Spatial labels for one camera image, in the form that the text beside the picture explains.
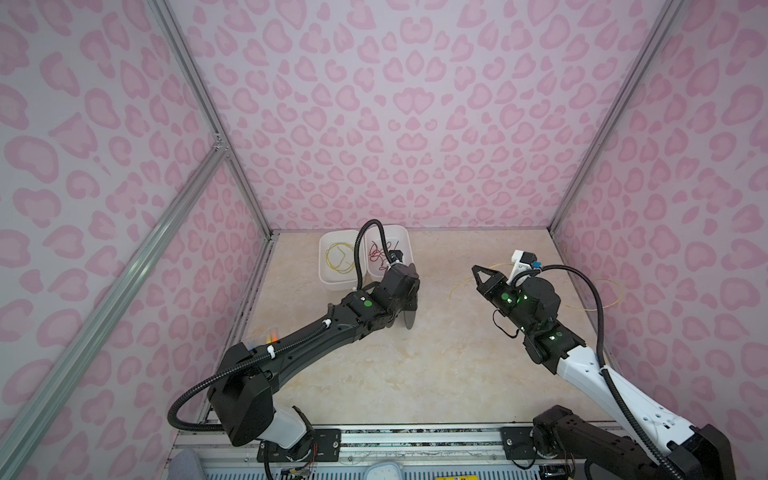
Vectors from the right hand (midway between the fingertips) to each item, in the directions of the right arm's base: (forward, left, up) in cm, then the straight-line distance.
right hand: (472, 265), depth 73 cm
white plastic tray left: (+14, +43, -26) cm, 52 cm away
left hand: (0, +15, -8) cm, 17 cm away
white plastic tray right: (+35, +21, -25) cm, 47 cm away
